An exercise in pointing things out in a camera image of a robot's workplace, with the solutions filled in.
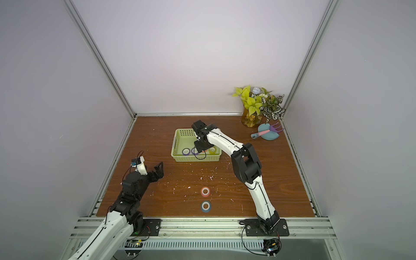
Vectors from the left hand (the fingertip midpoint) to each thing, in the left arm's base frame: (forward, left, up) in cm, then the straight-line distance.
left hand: (156, 163), depth 83 cm
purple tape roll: (+14, -12, -11) cm, 22 cm away
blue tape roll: (-18, -26, -11) cm, 34 cm away
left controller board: (-34, +7, -15) cm, 38 cm away
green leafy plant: (+32, -57, +15) cm, 67 cm away
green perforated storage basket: (+24, -10, -10) cm, 29 cm away
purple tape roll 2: (+14, -17, -11) cm, 25 cm away
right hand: (+16, -23, -5) cm, 29 cm away
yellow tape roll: (+15, -29, -11) cm, 34 cm away
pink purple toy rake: (+34, -71, -10) cm, 79 cm away
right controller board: (-33, -56, -13) cm, 66 cm away
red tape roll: (-10, -26, -11) cm, 30 cm away
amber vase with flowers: (+36, -57, -6) cm, 68 cm away
